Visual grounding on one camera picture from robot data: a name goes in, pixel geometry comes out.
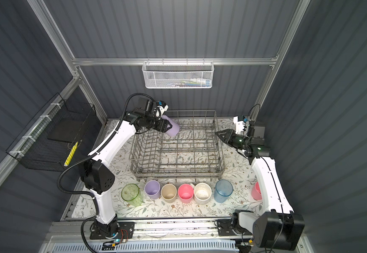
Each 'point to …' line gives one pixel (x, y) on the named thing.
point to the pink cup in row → (185, 192)
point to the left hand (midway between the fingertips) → (166, 123)
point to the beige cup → (168, 192)
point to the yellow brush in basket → (70, 155)
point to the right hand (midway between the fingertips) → (220, 135)
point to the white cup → (202, 192)
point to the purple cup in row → (152, 189)
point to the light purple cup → (175, 128)
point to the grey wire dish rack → (194, 153)
